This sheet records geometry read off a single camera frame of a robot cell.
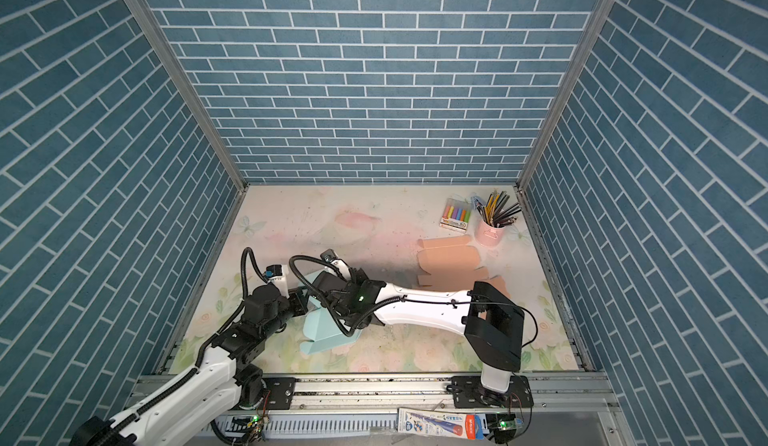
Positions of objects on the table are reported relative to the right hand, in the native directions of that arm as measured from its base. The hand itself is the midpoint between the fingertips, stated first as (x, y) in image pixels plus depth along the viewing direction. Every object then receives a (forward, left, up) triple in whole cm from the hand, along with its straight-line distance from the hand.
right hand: (344, 274), depth 81 cm
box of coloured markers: (+35, -34, -13) cm, 50 cm away
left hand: (-2, +9, -5) cm, 11 cm away
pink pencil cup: (+21, -43, -7) cm, 48 cm away
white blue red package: (-30, -32, -13) cm, 46 cm away
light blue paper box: (-12, +5, -10) cm, 16 cm away
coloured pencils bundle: (+28, -45, -4) cm, 53 cm away
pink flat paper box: (+14, -31, -14) cm, 37 cm away
